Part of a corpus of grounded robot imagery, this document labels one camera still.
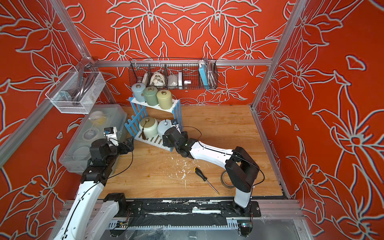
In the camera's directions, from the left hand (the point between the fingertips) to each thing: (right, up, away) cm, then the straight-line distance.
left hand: (124, 137), depth 77 cm
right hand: (+22, 0, +7) cm, 23 cm away
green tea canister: (+14, +22, +1) cm, 26 cm away
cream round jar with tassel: (+8, +5, +16) cm, 19 cm away
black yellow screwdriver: (+40, -21, +7) cm, 45 cm away
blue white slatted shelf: (+1, +16, +21) cm, 26 cm away
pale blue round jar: (+17, +5, +15) cm, 24 cm away
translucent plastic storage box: (-26, -9, +2) cm, 28 cm away
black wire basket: (+24, +40, +20) cm, 51 cm away
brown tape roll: (+53, -26, +3) cm, 59 cm away
